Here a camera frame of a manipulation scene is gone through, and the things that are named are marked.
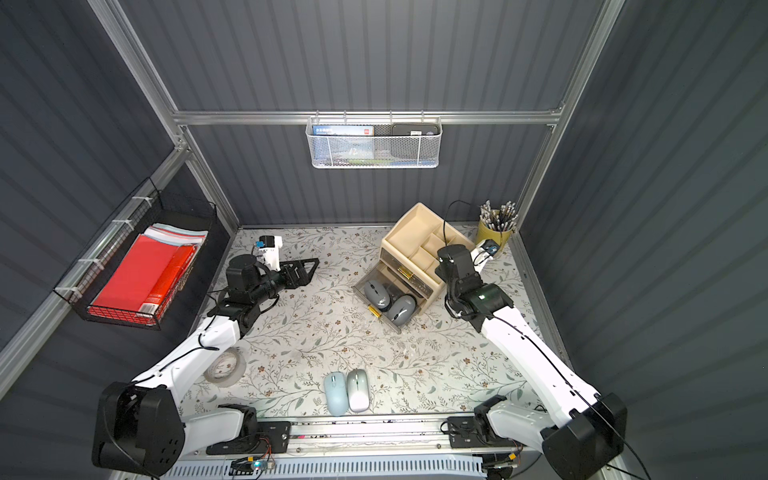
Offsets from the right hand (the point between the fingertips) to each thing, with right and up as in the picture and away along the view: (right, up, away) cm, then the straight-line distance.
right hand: (452, 261), depth 76 cm
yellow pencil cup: (+23, +8, +26) cm, 35 cm away
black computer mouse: (-20, -10, +9) cm, 24 cm away
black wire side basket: (-79, +14, +1) cm, 81 cm away
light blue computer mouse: (-30, -37, +2) cm, 47 cm away
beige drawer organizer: (-11, +2, +3) cm, 12 cm away
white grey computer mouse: (-25, -33, +4) cm, 42 cm away
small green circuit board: (-49, -48, -7) cm, 69 cm away
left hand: (-38, 0, +4) cm, 38 cm away
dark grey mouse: (-13, -14, +8) cm, 21 cm away
